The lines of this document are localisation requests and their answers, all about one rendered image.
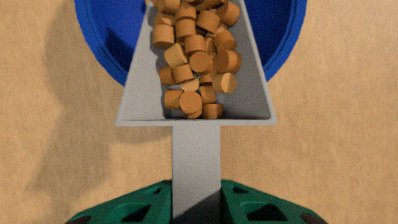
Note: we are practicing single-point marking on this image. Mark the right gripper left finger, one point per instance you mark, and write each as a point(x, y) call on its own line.
point(152, 202)

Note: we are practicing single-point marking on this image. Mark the grey scoop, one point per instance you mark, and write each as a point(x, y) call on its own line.
point(195, 143)

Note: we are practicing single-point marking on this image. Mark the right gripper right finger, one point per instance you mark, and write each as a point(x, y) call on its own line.
point(239, 202)

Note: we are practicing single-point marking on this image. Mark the blue bowl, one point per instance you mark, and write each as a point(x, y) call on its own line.
point(111, 30)

